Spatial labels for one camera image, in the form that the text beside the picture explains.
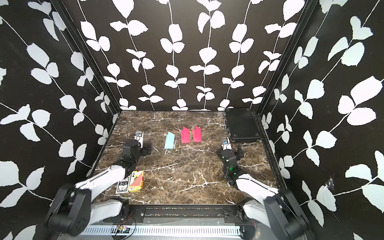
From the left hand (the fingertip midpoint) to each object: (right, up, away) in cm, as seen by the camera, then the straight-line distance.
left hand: (142, 139), depth 89 cm
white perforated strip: (+29, -42, -19) cm, 55 cm away
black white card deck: (-8, -26, -8) cm, 28 cm away
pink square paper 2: (+34, +2, +15) cm, 37 cm away
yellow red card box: (-1, -24, -5) cm, 24 cm away
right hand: (+54, -3, -2) cm, 54 cm away
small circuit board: (-3, -42, -18) cm, 46 cm away
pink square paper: (+25, +1, +15) cm, 29 cm away
